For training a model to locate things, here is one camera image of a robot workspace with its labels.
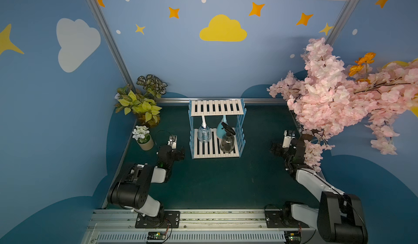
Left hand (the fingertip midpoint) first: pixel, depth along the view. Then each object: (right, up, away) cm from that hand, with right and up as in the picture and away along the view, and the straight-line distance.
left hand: (175, 143), depth 95 cm
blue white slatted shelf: (+25, +9, +4) cm, 27 cm away
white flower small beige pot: (-18, +6, -4) cm, 20 cm away
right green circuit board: (+58, -39, -23) cm, 74 cm away
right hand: (+62, +2, -4) cm, 62 cm away
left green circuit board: (-3, -38, -23) cm, 45 cm away
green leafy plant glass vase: (-16, +23, -4) cm, 29 cm away
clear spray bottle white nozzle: (+17, +5, +9) cm, 20 cm away
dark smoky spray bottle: (+31, +1, -5) cm, 31 cm away
